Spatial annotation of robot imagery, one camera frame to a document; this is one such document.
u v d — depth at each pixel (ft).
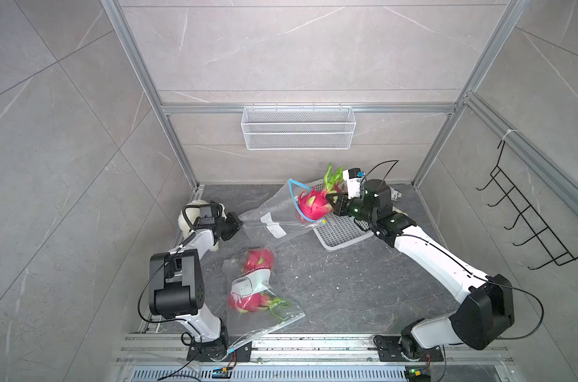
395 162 1.85
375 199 1.88
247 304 2.44
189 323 1.70
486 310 1.33
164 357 2.40
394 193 3.67
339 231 3.31
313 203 2.45
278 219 2.85
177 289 1.53
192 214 2.68
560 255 1.90
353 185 2.24
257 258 2.67
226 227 2.72
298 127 3.30
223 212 2.83
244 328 2.38
